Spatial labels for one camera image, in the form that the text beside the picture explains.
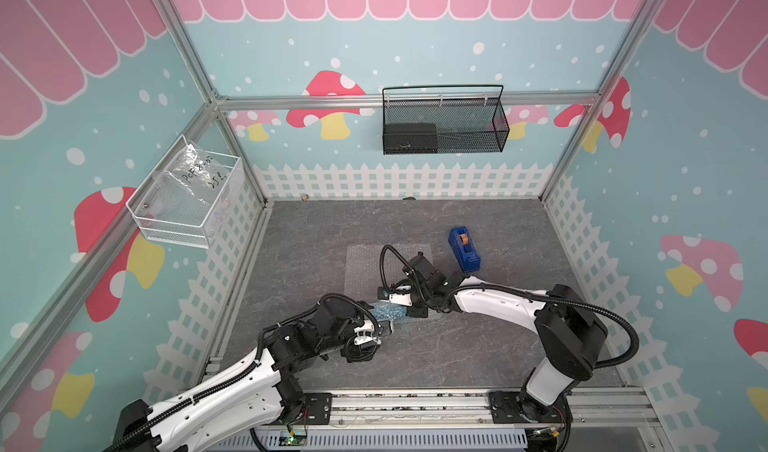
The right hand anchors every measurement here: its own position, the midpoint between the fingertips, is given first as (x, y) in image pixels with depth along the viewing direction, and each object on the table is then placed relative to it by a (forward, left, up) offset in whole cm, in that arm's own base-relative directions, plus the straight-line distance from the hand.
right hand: (402, 296), depth 88 cm
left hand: (-11, +9, +6) cm, 15 cm away
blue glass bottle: (-4, +4, 0) cm, 6 cm away
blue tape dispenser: (+19, -20, 0) cm, 28 cm away
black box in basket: (+37, -3, +29) cm, 47 cm away
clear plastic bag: (+13, +55, +30) cm, 64 cm away
